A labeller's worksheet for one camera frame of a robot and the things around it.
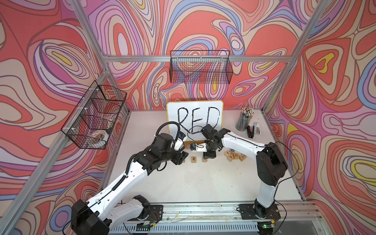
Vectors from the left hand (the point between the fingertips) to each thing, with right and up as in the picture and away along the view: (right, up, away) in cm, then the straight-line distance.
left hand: (185, 151), depth 75 cm
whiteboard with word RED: (+4, +19, +13) cm, 23 cm away
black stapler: (+46, +8, +27) cm, 54 cm away
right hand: (+13, -5, +14) cm, 20 cm away
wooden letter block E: (+5, -8, +16) cm, 18 cm away
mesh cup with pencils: (+40, +18, +23) cm, 49 cm away
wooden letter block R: (0, -4, -6) cm, 7 cm away
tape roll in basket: (-42, +9, -3) cm, 43 cm away
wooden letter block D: (+12, -9, +16) cm, 22 cm away
